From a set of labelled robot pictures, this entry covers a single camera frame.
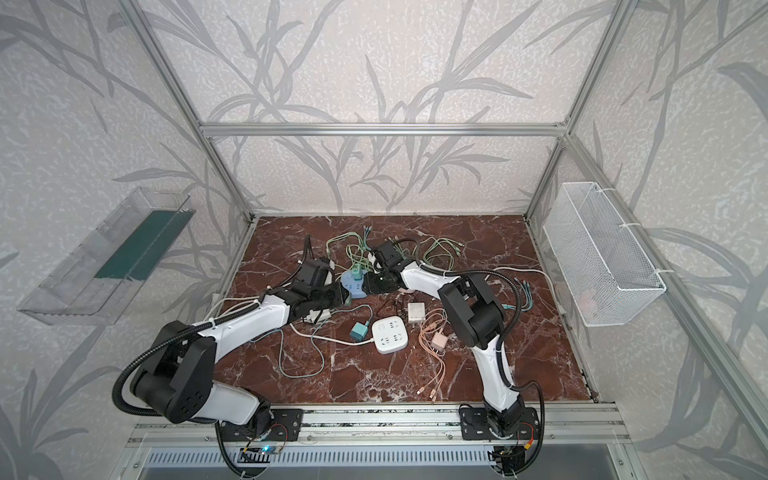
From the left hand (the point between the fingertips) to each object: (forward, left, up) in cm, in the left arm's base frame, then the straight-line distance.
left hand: (351, 284), depth 90 cm
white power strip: (-13, -12, -6) cm, 19 cm away
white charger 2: (-6, -20, -6) cm, 22 cm away
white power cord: (-13, +7, -9) cm, 17 cm away
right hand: (+6, -4, -5) cm, 9 cm away
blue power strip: (+3, 0, -6) cm, 7 cm away
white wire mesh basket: (-13, -58, +27) cm, 65 cm away
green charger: (+6, -1, -3) cm, 7 cm away
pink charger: (-15, -27, -6) cm, 31 cm away
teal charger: (-12, -3, -6) cm, 14 cm away
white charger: (-12, +7, +5) cm, 15 cm away
